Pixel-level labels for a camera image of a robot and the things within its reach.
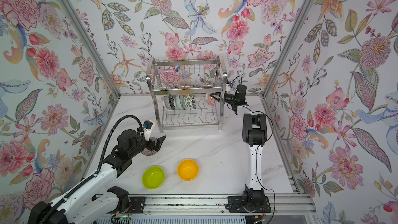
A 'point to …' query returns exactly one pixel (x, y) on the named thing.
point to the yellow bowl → (187, 170)
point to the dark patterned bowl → (169, 101)
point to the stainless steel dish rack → (180, 90)
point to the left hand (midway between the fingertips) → (159, 133)
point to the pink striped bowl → (147, 152)
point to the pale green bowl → (180, 101)
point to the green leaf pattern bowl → (190, 101)
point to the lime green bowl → (153, 177)
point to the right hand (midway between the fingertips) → (210, 95)
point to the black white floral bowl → (210, 100)
